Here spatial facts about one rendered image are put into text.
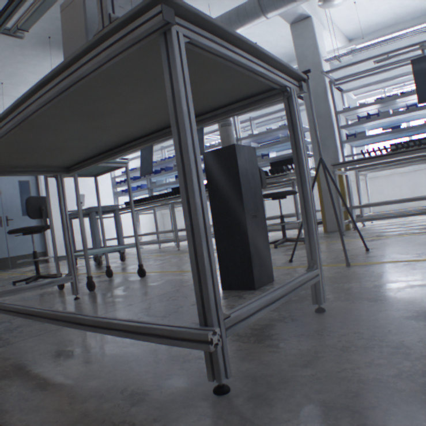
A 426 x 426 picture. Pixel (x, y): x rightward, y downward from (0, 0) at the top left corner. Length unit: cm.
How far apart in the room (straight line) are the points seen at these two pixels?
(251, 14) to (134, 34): 457
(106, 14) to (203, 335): 87
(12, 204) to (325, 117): 642
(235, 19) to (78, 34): 451
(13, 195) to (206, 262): 771
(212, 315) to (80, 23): 92
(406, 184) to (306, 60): 328
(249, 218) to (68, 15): 139
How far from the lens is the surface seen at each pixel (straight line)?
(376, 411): 84
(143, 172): 680
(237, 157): 209
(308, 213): 146
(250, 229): 208
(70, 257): 271
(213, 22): 109
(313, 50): 601
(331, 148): 559
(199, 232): 84
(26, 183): 858
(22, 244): 837
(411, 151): 455
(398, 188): 777
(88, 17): 122
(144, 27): 97
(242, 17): 556
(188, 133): 87
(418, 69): 490
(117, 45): 104
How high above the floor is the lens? 43
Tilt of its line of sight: level
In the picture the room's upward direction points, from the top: 8 degrees counter-clockwise
